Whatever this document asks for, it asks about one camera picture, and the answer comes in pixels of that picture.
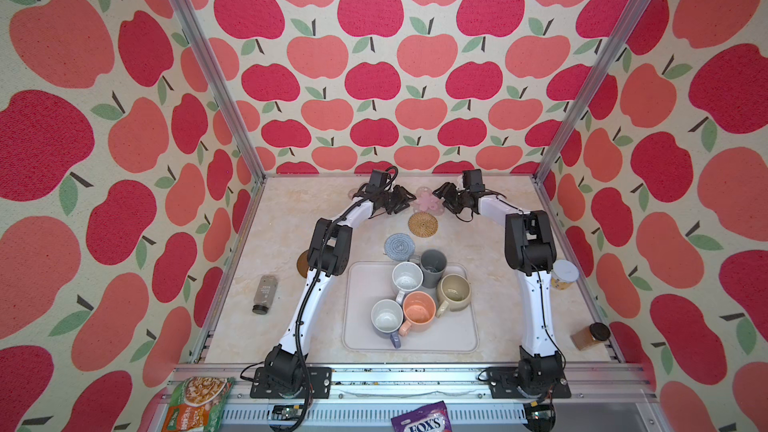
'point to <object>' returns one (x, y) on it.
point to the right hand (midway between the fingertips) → (441, 195)
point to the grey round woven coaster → (399, 246)
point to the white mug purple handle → (387, 317)
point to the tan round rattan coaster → (423, 224)
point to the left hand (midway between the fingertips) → (419, 202)
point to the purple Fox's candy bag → (429, 418)
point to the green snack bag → (196, 403)
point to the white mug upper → (407, 276)
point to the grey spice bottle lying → (264, 294)
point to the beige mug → (454, 292)
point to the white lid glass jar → (564, 274)
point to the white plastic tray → (369, 283)
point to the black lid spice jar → (595, 331)
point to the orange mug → (419, 311)
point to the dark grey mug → (433, 264)
